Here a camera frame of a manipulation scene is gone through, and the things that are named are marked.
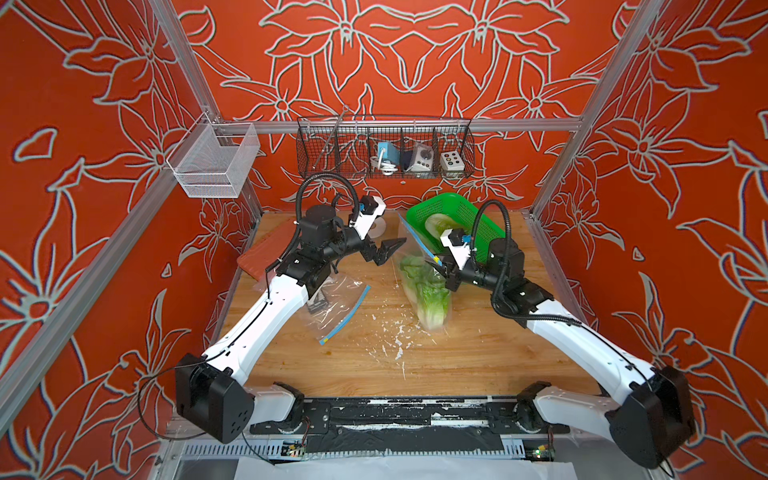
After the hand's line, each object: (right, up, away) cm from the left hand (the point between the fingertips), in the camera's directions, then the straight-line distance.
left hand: (392, 222), depth 68 cm
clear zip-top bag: (+6, -6, +4) cm, 9 cm away
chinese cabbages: (+9, -17, +7) cm, 21 cm away
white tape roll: (-4, 0, +46) cm, 46 cm away
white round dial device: (+11, +21, +22) cm, 32 cm away
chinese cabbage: (+18, +2, +37) cm, 42 cm away
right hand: (+8, -9, +3) cm, 12 cm away
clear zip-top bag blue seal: (-17, -24, +19) cm, 35 cm away
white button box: (+21, +21, +26) cm, 40 cm away
